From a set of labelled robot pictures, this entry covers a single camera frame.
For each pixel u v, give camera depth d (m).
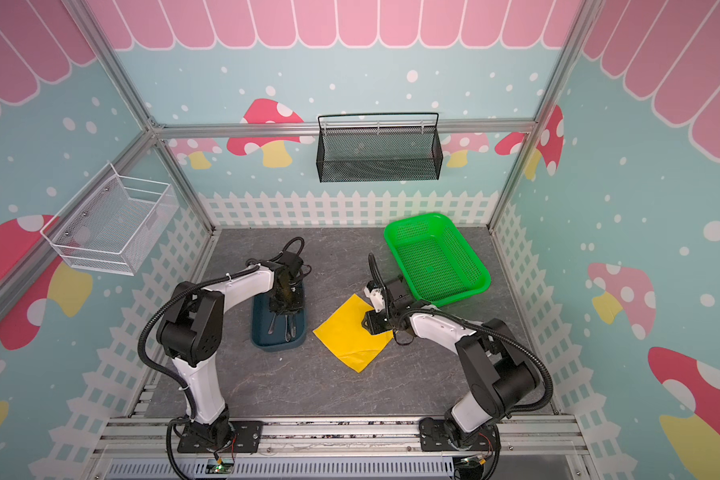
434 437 0.73
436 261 1.09
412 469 0.71
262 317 0.94
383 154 1.42
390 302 0.72
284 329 0.94
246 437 0.75
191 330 0.52
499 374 0.45
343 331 0.92
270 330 0.94
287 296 0.84
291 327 0.94
